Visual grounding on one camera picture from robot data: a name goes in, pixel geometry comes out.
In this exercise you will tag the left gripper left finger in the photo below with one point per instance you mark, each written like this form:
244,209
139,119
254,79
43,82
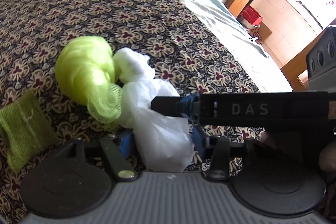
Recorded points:
115,151

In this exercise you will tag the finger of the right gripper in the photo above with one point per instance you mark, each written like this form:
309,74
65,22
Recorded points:
180,107

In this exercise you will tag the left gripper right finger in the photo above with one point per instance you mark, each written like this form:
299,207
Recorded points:
218,149

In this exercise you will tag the white plastic bag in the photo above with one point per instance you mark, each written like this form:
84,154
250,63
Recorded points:
164,143

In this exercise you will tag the green knitted cloth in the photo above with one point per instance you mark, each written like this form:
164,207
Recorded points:
25,130

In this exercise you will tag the yellow-green mesh bath sponge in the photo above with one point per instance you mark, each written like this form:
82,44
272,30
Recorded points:
85,73

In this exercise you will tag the light patterned bedsheet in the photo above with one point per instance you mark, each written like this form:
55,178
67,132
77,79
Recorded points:
258,64

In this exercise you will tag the red box by door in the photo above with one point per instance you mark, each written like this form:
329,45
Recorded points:
250,18

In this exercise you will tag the patterned floral tablecloth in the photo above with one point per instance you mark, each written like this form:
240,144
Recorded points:
181,48

